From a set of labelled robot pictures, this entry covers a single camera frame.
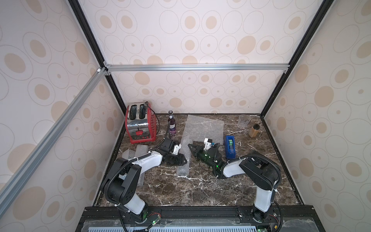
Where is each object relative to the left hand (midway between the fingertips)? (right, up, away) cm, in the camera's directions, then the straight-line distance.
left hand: (187, 160), depth 88 cm
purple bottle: (-11, +23, +11) cm, 28 cm away
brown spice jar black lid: (+47, +18, +13) cm, 52 cm away
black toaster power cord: (-26, +36, +8) cm, 45 cm away
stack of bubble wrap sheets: (+8, +19, +21) cm, 30 cm away
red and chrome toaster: (-29, +23, +3) cm, 38 cm away
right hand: (+3, +11, -3) cm, 12 cm away
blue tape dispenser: (+28, +8, +6) cm, 30 cm away
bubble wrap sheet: (-1, +7, +4) cm, 8 cm away
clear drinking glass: (+44, +26, +24) cm, 56 cm away
